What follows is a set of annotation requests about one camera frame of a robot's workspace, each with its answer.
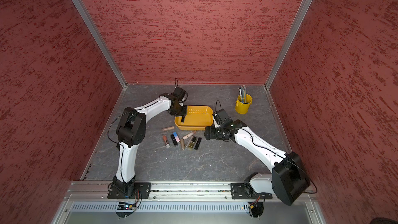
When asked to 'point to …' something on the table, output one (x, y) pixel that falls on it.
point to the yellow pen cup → (242, 108)
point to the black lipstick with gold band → (182, 119)
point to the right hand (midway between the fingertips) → (211, 137)
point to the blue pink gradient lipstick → (176, 137)
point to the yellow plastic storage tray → (197, 118)
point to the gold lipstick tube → (182, 144)
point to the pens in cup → (243, 94)
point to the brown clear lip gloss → (165, 139)
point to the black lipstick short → (197, 145)
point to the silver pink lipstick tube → (189, 141)
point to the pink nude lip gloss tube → (188, 135)
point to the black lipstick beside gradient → (174, 142)
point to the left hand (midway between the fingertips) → (183, 116)
